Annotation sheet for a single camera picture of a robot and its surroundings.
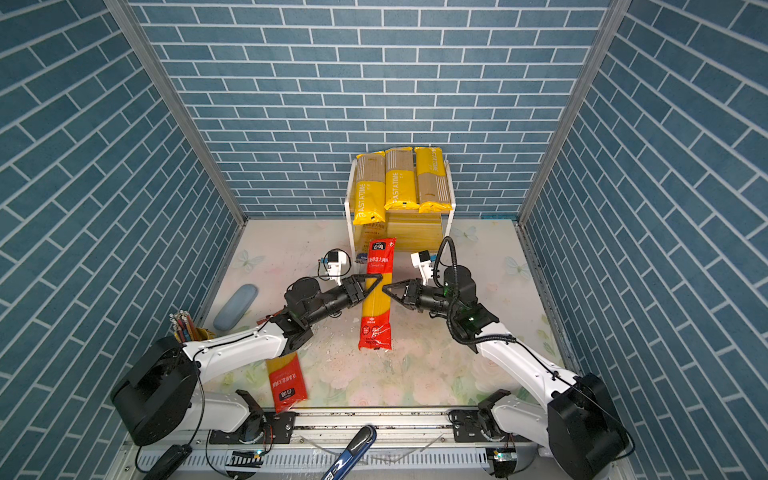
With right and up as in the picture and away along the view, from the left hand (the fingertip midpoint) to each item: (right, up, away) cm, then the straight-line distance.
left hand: (381, 283), depth 73 cm
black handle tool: (-47, -39, -6) cm, 61 cm away
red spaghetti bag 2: (-26, -27, +5) cm, 38 cm away
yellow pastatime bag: (+14, +26, +9) cm, 31 cm away
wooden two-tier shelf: (+9, +14, +24) cm, 29 cm away
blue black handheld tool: (-5, -36, -6) cm, 37 cm away
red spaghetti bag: (-1, -8, -4) cm, 9 cm away
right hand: (0, -1, -3) cm, 3 cm away
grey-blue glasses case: (-47, -10, +20) cm, 53 cm away
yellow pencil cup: (-50, -12, +1) cm, 51 cm away
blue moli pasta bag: (-6, +13, +20) cm, 25 cm away
